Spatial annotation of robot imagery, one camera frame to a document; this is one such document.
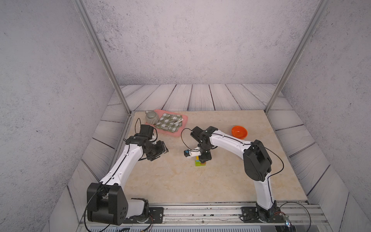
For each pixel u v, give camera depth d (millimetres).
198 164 889
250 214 728
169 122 1118
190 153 789
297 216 741
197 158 810
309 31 782
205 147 767
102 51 863
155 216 729
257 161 512
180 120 1138
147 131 658
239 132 1042
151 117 1082
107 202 400
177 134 1085
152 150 686
